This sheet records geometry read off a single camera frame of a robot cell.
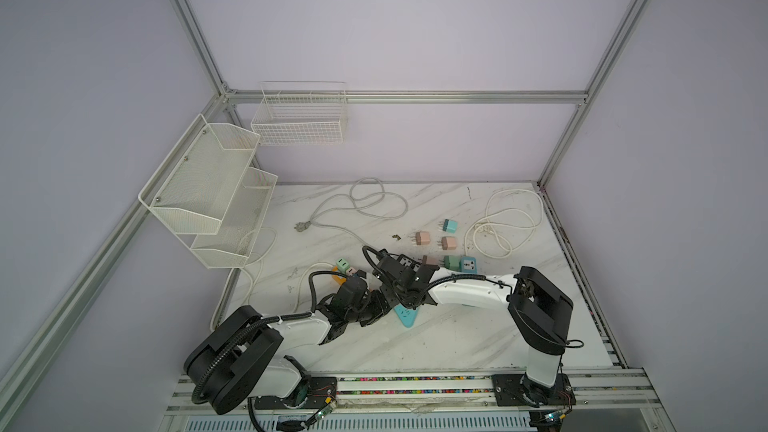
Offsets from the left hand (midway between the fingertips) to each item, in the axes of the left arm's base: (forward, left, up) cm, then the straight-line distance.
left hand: (394, 307), depth 85 cm
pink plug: (+16, -12, -1) cm, 20 cm away
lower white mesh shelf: (+24, +58, -6) cm, 63 cm away
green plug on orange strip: (+11, +16, +4) cm, 20 cm away
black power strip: (+16, -4, -1) cm, 16 cm away
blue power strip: (+14, -24, -1) cm, 28 cm away
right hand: (+6, +2, +1) cm, 6 cm away
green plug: (+15, -19, -1) cm, 24 cm away
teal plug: (+30, -20, -1) cm, 37 cm away
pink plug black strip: (+23, -19, -1) cm, 30 cm away
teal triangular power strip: (-3, -3, -1) cm, 4 cm away
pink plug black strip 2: (+26, -10, -2) cm, 28 cm away
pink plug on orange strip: (+9, +13, +4) cm, 17 cm away
